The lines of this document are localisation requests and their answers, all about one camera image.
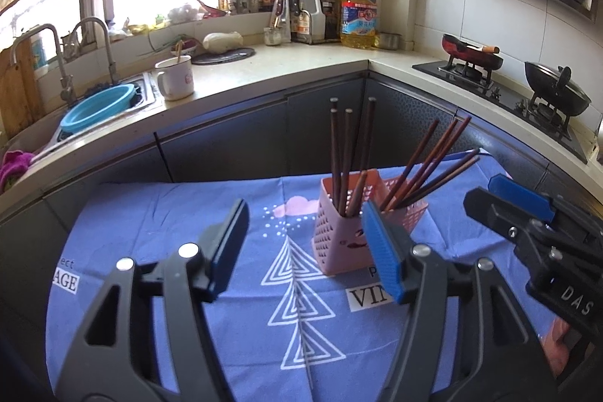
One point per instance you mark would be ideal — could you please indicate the steel pot lid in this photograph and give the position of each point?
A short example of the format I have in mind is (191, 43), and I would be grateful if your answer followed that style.
(599, 146)

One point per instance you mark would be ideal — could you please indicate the blue printed tablecloth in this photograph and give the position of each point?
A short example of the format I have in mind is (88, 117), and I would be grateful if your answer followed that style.
(283, 330)

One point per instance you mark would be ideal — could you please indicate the blue plastic basin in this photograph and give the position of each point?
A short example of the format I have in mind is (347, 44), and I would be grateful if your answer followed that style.
(98, 107)

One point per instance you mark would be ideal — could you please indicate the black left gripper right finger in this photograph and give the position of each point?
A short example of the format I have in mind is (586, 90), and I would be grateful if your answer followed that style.
(465, 336)

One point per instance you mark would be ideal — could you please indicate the white mug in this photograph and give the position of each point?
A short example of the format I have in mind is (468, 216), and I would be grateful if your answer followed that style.
(175, 78)

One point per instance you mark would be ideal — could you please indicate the black wok with lid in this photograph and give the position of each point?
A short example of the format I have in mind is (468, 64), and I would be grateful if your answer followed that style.
(555, 86)

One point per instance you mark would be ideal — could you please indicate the black gas stove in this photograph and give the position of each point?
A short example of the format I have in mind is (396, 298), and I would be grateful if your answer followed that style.
(535, 111)

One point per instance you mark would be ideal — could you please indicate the brown wooden chopstick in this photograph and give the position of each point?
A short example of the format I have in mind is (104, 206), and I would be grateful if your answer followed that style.
(346, 156)
(357, 195)
(450, 174)
(394, 189)
(335, 151)
(435, 156)

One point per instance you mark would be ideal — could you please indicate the black round trivet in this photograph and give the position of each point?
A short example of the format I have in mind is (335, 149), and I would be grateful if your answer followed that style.
(226, 57)

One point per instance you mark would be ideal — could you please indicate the white plastic jug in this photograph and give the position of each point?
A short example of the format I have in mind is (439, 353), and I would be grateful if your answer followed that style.
(311, 22)

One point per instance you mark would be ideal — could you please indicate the magenta cloth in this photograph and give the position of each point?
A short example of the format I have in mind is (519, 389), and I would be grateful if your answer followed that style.
(14, 165)

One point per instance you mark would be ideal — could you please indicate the small steel bowl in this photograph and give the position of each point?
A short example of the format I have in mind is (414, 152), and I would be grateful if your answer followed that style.
(388, 41)

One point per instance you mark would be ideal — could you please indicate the yellow cooking oil bottle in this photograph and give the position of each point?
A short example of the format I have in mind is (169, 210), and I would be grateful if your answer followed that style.
(358, 24)

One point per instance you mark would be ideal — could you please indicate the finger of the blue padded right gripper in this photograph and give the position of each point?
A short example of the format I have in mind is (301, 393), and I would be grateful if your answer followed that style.
(531, 202)

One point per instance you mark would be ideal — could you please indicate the wooden cutting board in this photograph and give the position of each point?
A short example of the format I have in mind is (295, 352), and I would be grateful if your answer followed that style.
(21, 103)

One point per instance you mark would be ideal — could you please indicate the red small pan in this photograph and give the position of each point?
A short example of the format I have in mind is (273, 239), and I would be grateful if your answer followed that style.
(486, 57)

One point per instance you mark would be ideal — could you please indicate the pink plastic utensil holder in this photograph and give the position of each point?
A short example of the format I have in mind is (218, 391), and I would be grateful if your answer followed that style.
(339, 243)

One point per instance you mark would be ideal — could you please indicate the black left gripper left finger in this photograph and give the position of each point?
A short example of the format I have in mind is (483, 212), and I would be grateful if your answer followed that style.
(145, 336)

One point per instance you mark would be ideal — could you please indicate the white bun shaped object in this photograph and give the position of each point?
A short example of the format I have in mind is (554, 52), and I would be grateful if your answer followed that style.
(219, 43)

